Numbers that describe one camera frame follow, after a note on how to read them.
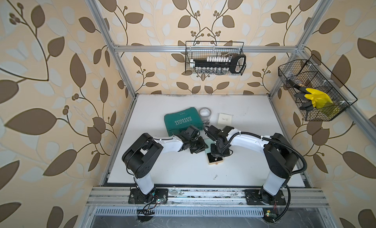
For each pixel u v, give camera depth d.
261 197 0.66
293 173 0.50
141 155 0.49
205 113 1.08
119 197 0.76
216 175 0.82
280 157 0.46
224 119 1.02
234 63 0.83
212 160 0.84
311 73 0.79
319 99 0.68
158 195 0.74
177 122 0.99
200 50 0.91
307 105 0.64
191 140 0.76
